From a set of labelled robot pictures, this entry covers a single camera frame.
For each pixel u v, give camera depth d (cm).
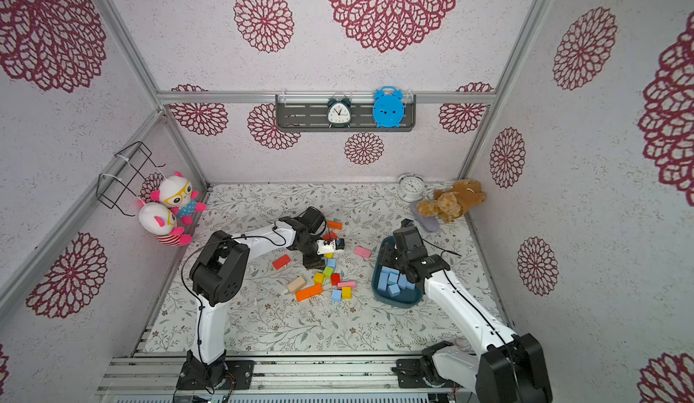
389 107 90
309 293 89
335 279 90
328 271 92
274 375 75
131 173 80
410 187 116
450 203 95
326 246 86
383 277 91
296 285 90
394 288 88
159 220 84
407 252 63
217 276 54
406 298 86
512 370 38
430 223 103
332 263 94
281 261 96
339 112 90
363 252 97
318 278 91
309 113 93
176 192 93
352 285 89
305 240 76
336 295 87
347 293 87
